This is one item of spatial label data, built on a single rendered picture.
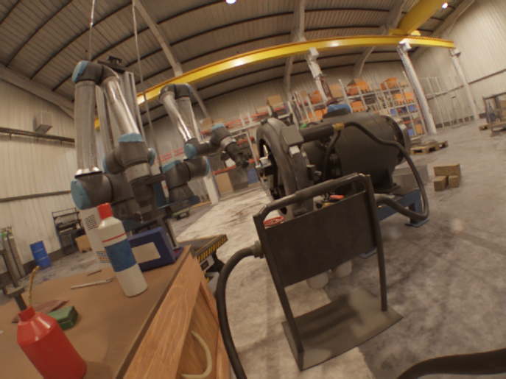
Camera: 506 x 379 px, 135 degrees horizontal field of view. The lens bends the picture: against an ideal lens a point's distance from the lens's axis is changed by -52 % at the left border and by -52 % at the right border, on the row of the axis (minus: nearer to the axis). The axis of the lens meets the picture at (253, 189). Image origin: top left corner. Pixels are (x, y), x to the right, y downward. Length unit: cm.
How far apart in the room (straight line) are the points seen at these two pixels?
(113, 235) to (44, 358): 32
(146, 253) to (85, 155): 58
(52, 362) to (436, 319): 97
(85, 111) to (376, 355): 149
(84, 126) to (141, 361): 97
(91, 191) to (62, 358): 82
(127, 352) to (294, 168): 100
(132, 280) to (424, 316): 93
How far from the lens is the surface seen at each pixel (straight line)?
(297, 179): 109
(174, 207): 133
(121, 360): 35
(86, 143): 109
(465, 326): 88
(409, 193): 152
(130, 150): 75
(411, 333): 85
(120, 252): 52
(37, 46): 1054
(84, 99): 114
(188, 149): 123
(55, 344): 34
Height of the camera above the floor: 65
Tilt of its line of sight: 4 degrees down
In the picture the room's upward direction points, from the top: 18 degrees counter-clockwise
